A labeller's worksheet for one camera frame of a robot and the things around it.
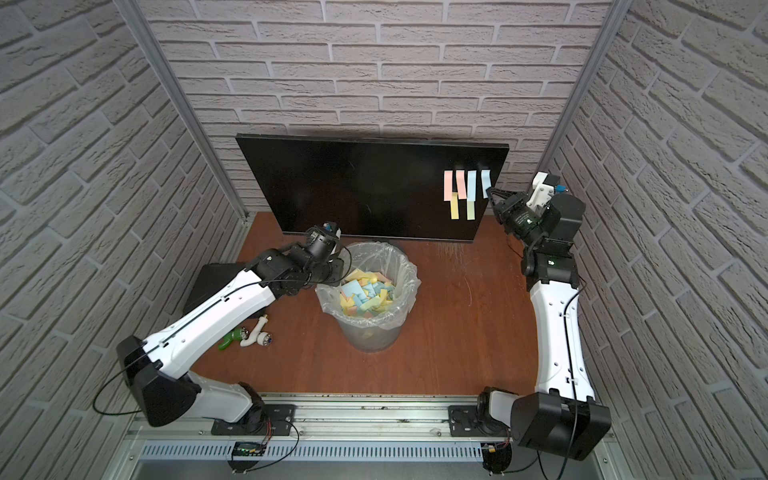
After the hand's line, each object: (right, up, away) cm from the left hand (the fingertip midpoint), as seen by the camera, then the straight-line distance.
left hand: (333, 258), depth 78 cm
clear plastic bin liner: (+11, 0, +1) cm, 11 cm away
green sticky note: (+36, +13, -2) cm, 38 cm away
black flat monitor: (+12, +22, +20) cm, 32 cm away
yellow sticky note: (+32, +13, -4) cm, 35 cm away
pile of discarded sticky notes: (+8, -11, +4) cm, 14 cm away
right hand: (+38, +16, -12) cm, 43 cm away
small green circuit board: (-18, -46, -7) cm, 50 cm away
